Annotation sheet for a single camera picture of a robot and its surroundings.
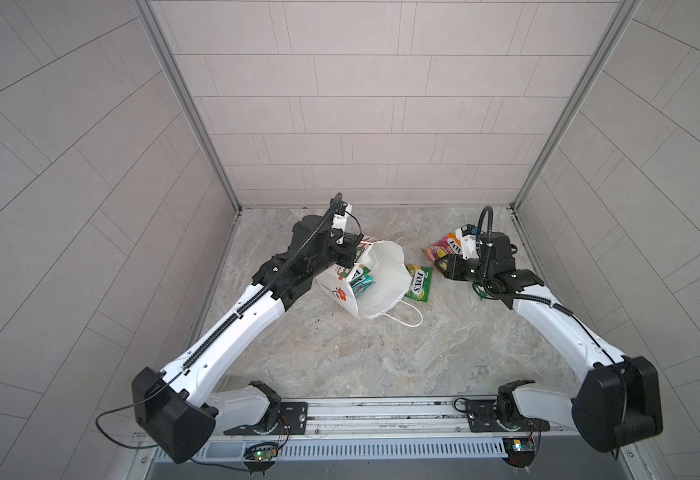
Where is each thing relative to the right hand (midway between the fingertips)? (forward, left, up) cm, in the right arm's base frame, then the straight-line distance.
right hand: (438, 261), depth 82 cm
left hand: (0, +21, +14) cm, 25 cm away
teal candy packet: (0, +21, -8) cm, 23 cm away
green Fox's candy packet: (+2, +3, -14) cm, 14 cm away
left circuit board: (-39, +45, -12) cm, 61 cm away
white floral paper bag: (0, +12, -9) cm, 15 cm away
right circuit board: (-42, -12, -18) cm, 47 cm away
